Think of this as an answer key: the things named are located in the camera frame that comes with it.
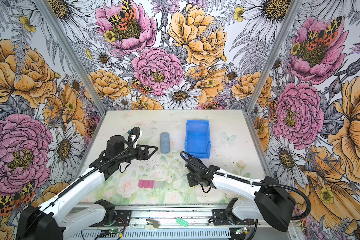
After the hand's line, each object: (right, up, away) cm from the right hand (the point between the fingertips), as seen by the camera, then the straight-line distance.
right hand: (193, 183), depth 84 cm
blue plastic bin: (+4, +20, +23) cm, 31 cm away
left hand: (-21, +18, -5) cm, 28 cm away
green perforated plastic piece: (-6, -14, -12) cm, 19 cm away
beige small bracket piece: (-19, -16, -11) cm, 26 cm away
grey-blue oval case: (-18, +20, +16) cm, 31 cm away
